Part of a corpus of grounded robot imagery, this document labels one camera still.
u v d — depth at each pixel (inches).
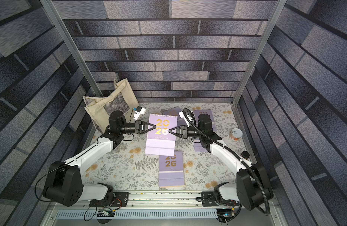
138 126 26.3
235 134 37.3
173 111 44.9
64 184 16.4
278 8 27.6
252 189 16.2
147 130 27.9
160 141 27.9
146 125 28.0
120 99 38.1
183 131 25.8
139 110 28.0
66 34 31.2
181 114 27.4
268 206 14.2
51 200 16.5
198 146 37.3
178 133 27.9
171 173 32.3
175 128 27.9
